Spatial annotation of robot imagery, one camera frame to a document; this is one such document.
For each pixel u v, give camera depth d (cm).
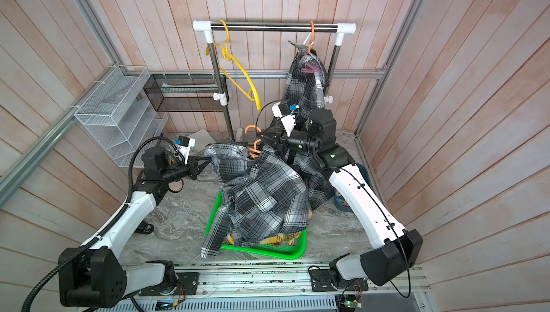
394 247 39
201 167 75
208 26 60
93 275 39
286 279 76
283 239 78
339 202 92
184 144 69
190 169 70
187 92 104
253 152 66
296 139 57
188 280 74
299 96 70
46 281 36
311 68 58
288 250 81
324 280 73
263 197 67
